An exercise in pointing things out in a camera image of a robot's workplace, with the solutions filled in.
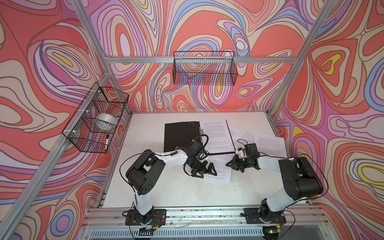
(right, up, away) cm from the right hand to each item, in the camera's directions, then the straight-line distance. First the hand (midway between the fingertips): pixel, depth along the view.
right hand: (227, 167), depth 91 cm
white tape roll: (-63, +28, -21) cm, 72 cm away
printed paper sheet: (-3, +16, +12) cm, 21 cm away
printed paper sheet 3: (+31, +13, +10) cm, 35 cm away
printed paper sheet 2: (-5, +3, +2) cm, 6 cm away
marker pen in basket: (-63, +18, -21) cm, 69 cm away
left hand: (-11, -2, -8) cm, 14 cm away
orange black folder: (-33, +20, +18) cm, 42 cm away
